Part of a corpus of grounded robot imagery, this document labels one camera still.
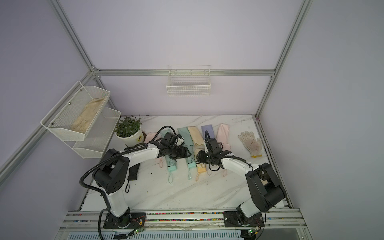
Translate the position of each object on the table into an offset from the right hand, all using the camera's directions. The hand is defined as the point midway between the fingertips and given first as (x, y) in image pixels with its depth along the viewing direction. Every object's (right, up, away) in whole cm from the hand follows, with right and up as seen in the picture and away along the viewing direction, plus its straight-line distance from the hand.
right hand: (200, 159), depth 91 cm
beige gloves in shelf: (-61, +22, -14) cm, 66 cm away
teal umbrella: (-20, +17, -13) cm, 29 cm away
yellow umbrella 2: (+1, -5, 0) cm, 5 cm away
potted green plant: (-43, +18, -2) cm, 47 cm away
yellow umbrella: (-1, +11, +14) cm, 17 cm away
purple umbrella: (+8, +19, +21) cm, 29 cm away
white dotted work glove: (+35, +11, +15) cm, 40 cm away
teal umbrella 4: (-6, -2, +2) cm, 6 cm away
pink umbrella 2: (+17, +15, +17) cm, 28 cm away
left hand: (-8, +2, +1) cm, 8 cm away
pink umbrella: (-26, -2, +3) cm, 26 cm away
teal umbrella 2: (-8, +9, +10) cm, 16 cm away
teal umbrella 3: (-18, -4, 0) cm, 18 cm away
